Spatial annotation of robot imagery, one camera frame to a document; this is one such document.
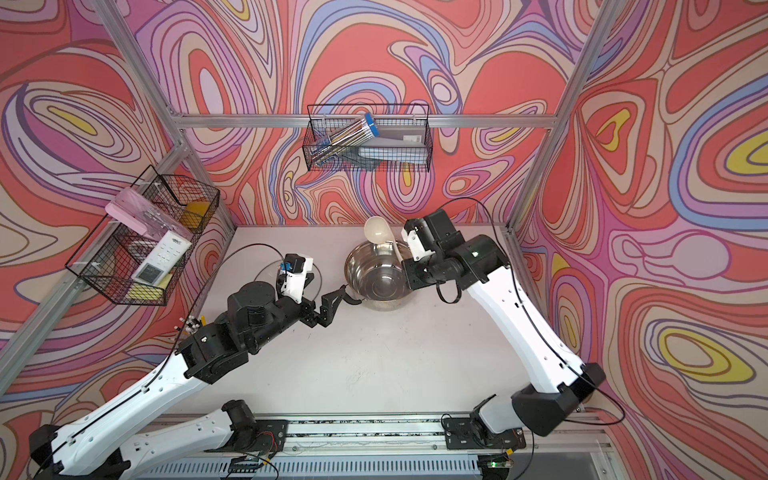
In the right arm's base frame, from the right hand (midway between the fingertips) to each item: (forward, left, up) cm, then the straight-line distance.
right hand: (410, 283), depth 69 cm
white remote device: (+6, +58, +6) cm, 58 cm away
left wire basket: (+8, +64, +7) cm, 65 cm away
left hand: (-2, +18, +4) cm, 18 cm away
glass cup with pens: (-3, +56, -10) cm, 57 cm away
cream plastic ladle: (+19, +7, -1) cm, 20 cm away
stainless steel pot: (+23, +10, -27) cm, 36 cm away
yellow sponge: (+2, +65, -3) cm, 65 cm away
